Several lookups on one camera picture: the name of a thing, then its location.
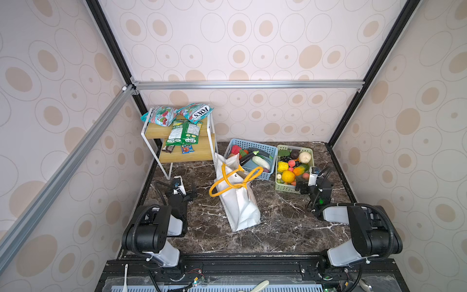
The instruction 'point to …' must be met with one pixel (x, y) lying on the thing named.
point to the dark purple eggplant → (243, 157)
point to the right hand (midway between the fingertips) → (307, 176)
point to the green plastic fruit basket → (292, 165)
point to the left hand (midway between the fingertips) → (187, 178)
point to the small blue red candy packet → (186, 149)
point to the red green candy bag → (160, 115)
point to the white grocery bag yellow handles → (239, 205)
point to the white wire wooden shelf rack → (155, 137)
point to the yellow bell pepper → (282, 166)
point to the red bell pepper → (235, 149)
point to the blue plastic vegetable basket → (266, 152)
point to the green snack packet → (183, 132)
